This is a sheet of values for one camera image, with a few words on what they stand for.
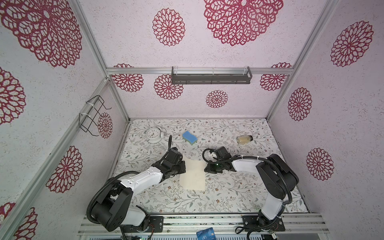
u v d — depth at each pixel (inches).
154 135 41.6
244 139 40.6
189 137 42.1
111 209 16.6
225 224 29.7
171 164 26.8
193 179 35.5
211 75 37.0
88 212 15.7
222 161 29.9
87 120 29.4
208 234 28.2
